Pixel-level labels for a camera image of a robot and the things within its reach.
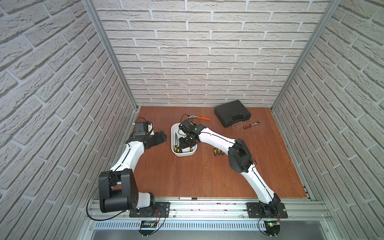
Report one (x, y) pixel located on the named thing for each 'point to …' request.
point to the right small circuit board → (272, 227)
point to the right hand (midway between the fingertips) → (184, 144)
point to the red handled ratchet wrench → (247, 126)
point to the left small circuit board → (147, 224)
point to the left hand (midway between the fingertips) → (162, 135)
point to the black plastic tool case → (230, 112)
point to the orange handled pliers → (192, 116)
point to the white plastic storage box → (177, 133)
